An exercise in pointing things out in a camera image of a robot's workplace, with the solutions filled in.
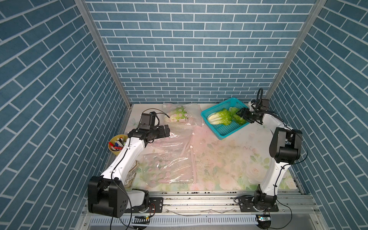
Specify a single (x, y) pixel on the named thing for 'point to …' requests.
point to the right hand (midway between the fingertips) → (241, 114)
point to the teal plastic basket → (221, 131)
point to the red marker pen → (110, 143)
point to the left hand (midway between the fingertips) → (166, 130)
